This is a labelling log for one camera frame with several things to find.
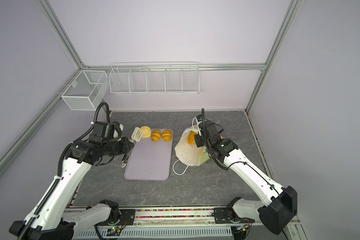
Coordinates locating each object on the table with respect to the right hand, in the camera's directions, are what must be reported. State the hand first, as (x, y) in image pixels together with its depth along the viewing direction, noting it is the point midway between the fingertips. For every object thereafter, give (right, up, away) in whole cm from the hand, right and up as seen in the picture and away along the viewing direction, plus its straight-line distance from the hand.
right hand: (201, 133), depth 77 cm
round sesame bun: (-31, 0, +7) cm, 32 cm away
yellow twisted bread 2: (-29, -3, +24) cm, 38 cm away
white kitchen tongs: (-34, -1, +1) cm, 34 cm away
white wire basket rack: (-27, +35, +19) cm, 48 cm away
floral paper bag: (-7, -14, +14) cm, 21 cm away
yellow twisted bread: (-21, -3, +24) cm, 32 cm away
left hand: (-34, -7, -7) cm, 35 cm away
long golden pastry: (-5, -5, +17) cm, 18 cm away
